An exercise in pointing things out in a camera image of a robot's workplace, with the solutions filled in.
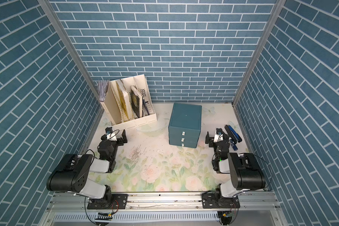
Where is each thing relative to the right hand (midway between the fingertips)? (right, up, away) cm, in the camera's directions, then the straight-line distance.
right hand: (217, 132), depth 91 cm
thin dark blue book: (-50, +18, +14) cm, 55 cm away
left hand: (-63, +2, -1) cm, 63 cm away
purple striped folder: (-74, +31, -1) cm, 80 cm away
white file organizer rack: (-71, +16, +6) cm, 73 cm away
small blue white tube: (+12, -9, +3) cm, 15 cm away
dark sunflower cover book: (-56, +22, +11) cm, 61 cm away
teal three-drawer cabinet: (-22, +5, -9) cm, 24 cm away
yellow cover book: (-61, +21, +3) cm, 65 cm away
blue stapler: (+16, -4, +8) cm, 18 cm away
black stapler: (+12, -2, +9) cm, 15 cm away
